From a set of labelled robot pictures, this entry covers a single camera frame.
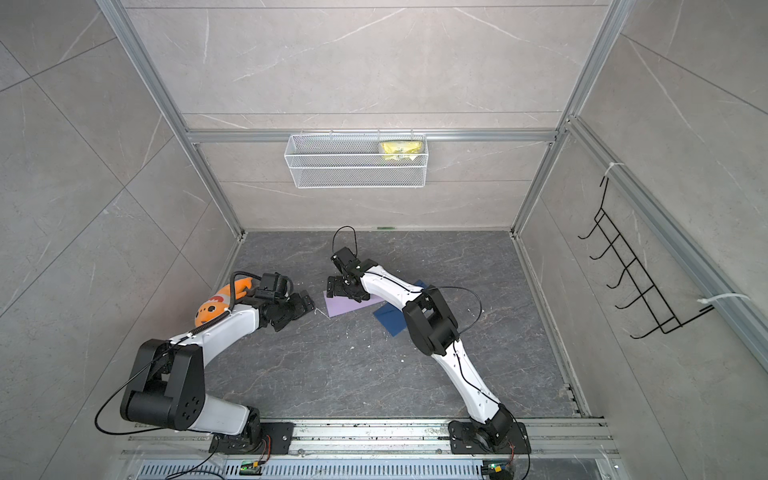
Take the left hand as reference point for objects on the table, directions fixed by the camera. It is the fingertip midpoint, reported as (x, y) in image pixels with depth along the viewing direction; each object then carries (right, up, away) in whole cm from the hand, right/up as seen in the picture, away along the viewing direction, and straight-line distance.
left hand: (306, 304), depth 92 cm
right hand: (+10, +2, +7) cm, 13 cm away
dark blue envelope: (+27, -5, +3) cm, 28 cm away
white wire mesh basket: (+16, +48, +9) cm, 51 cm away
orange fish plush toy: (-26, +1, -2) cm, 26 cm away
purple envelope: (+10, -1, +5) cm, 11 cm away
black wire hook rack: (+83, +4, -31) cm, 89 cm away
